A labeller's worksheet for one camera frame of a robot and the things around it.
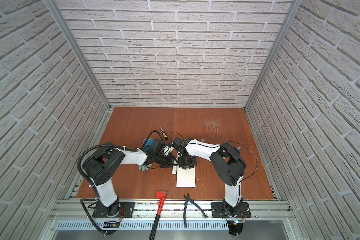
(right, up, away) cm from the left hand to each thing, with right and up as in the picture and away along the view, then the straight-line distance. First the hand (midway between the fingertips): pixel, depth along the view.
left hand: (180, 163), depth 88 cm
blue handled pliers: (+5, -16, -10) cm, 20 cm away
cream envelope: (+3, -8, -2) cm, 9 cm away
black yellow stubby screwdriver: (-12, +17, +13) cm, 25 cm away
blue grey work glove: (-18, +13, -7) cm, 23 cm away
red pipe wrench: (-10, -14, -10) cm, 20 cm away
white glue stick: (-3, -3, -3) cm, 5 cm away
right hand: (+4, -3, +1) cm, 5 cm away
